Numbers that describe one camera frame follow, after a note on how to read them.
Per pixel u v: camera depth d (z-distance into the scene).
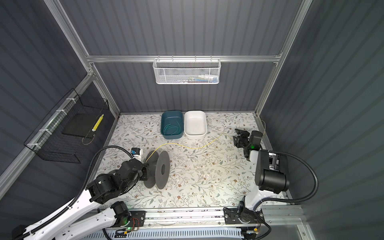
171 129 1.06
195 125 1.12
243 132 0.86
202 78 0.91
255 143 0.75
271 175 0.48
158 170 0.69
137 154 0.63
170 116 1.13
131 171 0.52
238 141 0.87
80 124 0.74
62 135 0.71
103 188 0.49
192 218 0.75
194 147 1.01
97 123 0.77
